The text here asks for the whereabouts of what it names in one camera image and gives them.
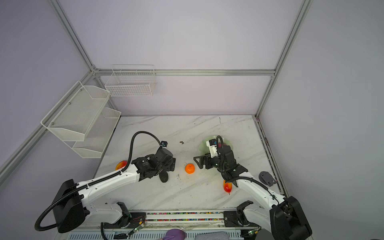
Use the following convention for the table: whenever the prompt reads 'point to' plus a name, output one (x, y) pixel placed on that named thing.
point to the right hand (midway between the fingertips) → (199, 156)
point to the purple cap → (175, 234)
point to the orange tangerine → (190, 168)
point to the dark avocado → (163, 176)
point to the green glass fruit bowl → (204, 149)
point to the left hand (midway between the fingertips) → (165, 160)
